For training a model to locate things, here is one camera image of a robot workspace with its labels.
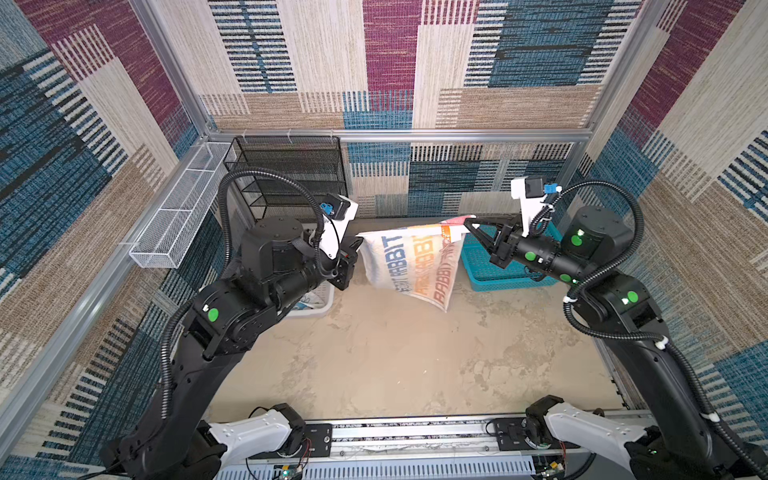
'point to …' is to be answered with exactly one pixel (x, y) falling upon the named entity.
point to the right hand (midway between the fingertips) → (470, 227)
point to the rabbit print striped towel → (419, 261)
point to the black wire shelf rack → (316, 163)
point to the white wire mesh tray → (164, 242)
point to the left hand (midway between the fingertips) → (356, 232)
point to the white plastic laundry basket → (319, 299)
